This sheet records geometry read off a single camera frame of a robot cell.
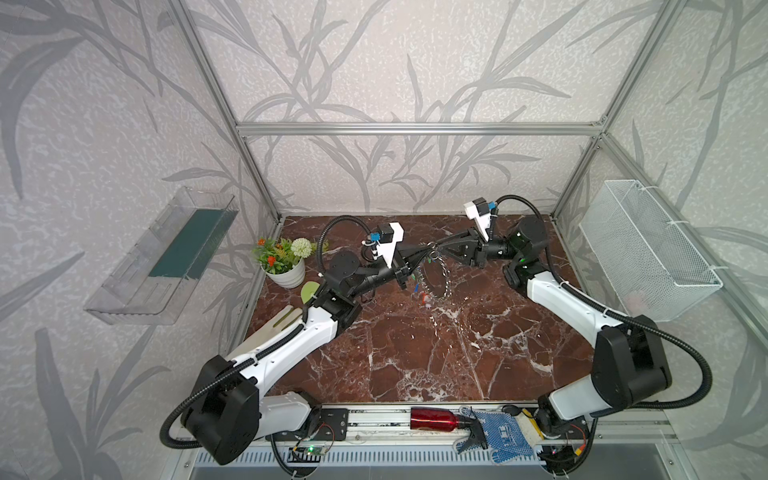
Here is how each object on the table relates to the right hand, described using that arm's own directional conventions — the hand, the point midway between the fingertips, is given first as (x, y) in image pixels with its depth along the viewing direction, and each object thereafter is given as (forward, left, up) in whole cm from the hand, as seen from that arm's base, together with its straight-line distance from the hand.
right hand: (441, 242), depth 68 cm
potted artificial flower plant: (+9, +45, -20) cm, 50 cm away
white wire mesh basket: (-9, -44, 0) cm, 45 cm away
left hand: (-3, +2, +3) cm, 4 cm away
